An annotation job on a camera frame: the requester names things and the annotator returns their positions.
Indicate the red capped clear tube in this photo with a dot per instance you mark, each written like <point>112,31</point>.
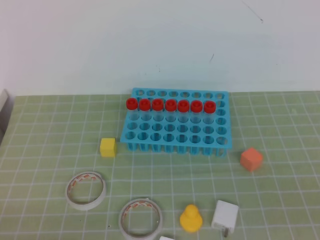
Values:
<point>209,112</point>

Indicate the cyan tube rack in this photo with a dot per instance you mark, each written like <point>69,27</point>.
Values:
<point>182,138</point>

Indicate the yellow cube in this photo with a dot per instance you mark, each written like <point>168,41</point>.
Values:
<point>108,147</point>

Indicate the orange cube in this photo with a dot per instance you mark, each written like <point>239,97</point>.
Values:
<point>251,159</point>

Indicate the yellow rubber duck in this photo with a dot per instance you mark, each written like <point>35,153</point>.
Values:
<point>191,220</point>

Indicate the white power adapter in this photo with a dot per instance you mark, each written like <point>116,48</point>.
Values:
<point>225,217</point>

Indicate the left white tape roll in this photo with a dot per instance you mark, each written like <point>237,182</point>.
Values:
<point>85,206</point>

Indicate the white tape roll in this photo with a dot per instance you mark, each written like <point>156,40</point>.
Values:
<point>137,203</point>
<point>85,206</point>

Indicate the front white tape roll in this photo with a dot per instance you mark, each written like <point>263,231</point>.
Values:
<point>137,203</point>

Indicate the small white box edge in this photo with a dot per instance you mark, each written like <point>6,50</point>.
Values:
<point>165,238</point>

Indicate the grey panel at left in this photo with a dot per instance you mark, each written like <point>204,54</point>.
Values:
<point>5,112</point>

